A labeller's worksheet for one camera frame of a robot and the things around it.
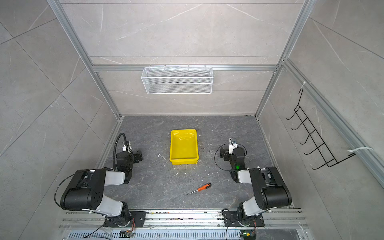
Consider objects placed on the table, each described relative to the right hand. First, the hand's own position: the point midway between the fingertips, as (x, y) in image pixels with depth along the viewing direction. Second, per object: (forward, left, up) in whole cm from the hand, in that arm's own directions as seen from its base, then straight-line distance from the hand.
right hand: (229, 145), depth 94 cm
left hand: (-1, +64, +1) cm, 64 cm away
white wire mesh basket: (+38, +35, +24) cm, 57 cm away
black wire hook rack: (-25, -32, +25) cm, 48 cm away
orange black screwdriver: (-24, +16, -5) cm, 29 cm away
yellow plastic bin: (+2, +30, -4) cm, 30 cm away
